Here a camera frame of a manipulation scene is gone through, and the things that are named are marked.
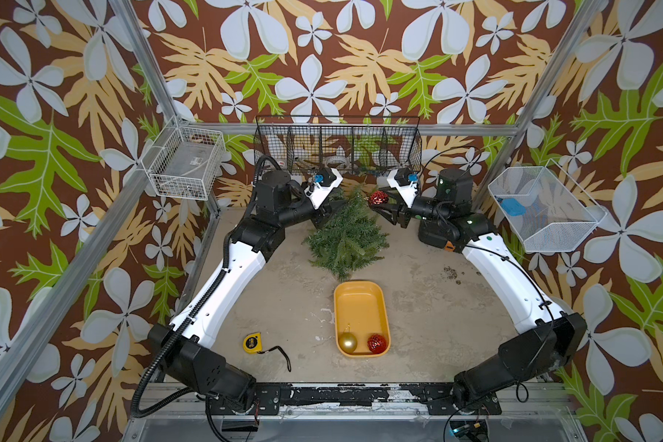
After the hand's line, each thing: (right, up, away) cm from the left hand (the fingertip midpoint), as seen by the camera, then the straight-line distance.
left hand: (341, 189), depth 66 cm
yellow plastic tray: (+8, -41, +22) cm, 47 cm away
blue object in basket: (+55, -2, +19) cm, 59 cm away
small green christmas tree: (+3, -12, +7) cm, 14 cm away
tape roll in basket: (+2, +16, +31) cm, 35 cm away
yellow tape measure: (-26, -44, +16) cm, 54 cm away
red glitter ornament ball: (+11, -43, +12) cm, 46 cm away
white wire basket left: (-50, +13, +20) cm, 55 cm away
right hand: (+10, -1, +4) cm, 11 cm away
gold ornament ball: (+2, -43, +14) cm, 45 cm away
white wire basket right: (+63, -4, +16) cm, 65 cm away
